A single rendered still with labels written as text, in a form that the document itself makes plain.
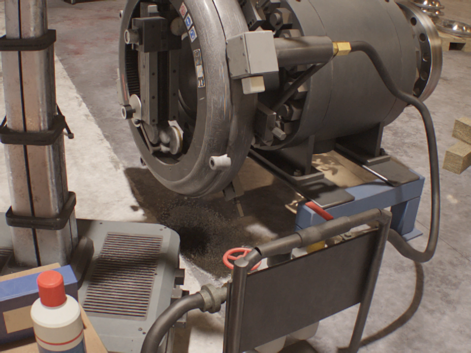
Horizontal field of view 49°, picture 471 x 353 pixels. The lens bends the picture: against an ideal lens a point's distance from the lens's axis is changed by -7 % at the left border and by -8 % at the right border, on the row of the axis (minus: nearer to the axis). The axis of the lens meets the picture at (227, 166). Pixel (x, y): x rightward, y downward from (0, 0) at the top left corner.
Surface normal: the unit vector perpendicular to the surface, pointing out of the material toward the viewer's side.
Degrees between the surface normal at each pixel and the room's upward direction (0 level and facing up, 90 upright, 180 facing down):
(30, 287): 13
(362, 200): 90
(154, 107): 88
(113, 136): 0
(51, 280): 0
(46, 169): 90
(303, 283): 90
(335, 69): 78
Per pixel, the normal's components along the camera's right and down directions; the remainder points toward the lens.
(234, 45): -0.85, 0.19
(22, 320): 0.49, 0.58
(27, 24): -0.01, 0.44
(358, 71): 0.51, 0.23
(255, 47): 0.50, 0.02
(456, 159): -0.70, 0.28
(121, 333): 0.05, -0.90
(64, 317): 0.47, -0.44
